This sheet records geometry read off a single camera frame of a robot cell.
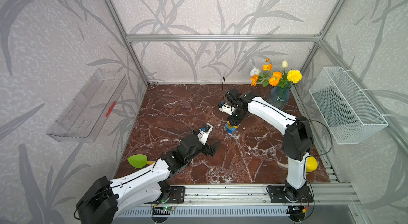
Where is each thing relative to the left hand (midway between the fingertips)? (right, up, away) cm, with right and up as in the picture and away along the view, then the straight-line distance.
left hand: (214, 136), depth 78 cm
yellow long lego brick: (+11, +3, +9) cm, 15 cm away
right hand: (+11, +7, +11) cm, 16 cm away
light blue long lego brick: (+9, +1, +13) cm, 16 cm away
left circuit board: (-20, -30, -8) cm, 37 cm away
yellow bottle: (+46, -12, -5) cm, 48 cm away
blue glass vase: (+41, +20, +21) cm, 50 cm away
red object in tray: (-44, +15, -11) cm, 48 cm away
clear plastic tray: (-56, +11, -10) cm, 58 cm away
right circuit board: (+38, -33, -7) cm, 51 cm away
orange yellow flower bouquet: (+38, +30, +10) cm, 50 cm away
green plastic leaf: (-41, -14, +5) cm, 43 cm away
